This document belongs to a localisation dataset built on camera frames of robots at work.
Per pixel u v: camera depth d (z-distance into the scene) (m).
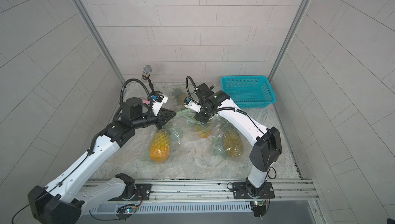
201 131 0.78
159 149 0.74
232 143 0.77
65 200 0.38
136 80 0.55
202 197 0.71
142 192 0.71
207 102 0.56
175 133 0.84
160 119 0.59
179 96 0.99
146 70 0.85
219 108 0.52
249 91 1.12
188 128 0.82
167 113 0.63
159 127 0.61
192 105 0.70
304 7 0.77
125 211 0.66
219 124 0.88
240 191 0.71
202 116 0.69
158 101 0.59
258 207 0.68
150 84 0.98
